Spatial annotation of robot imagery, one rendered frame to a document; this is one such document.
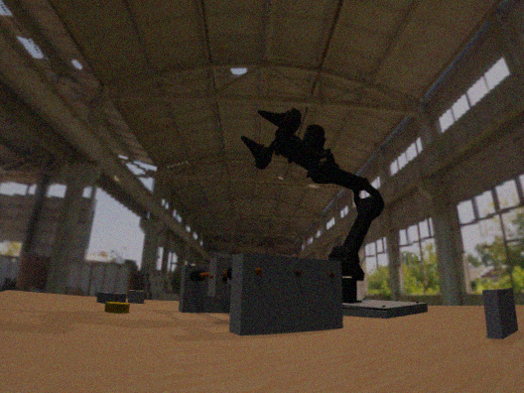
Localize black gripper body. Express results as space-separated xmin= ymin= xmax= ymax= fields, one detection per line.
xmin=255 ymin=107 xmax=306 ymax=170

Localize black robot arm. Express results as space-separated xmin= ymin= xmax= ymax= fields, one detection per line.
xmin=295 ymin=124 xmax=384 ymax=304

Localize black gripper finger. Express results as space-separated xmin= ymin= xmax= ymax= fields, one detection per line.
xmin=241 ymin=136 xmax=264 ymax=163
xmin=258 ymin=110 xmax=290 ymax=129

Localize yellow short cylinder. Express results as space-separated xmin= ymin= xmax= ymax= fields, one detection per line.
xmin=104 ymin=302 xmax=130 ymax=314

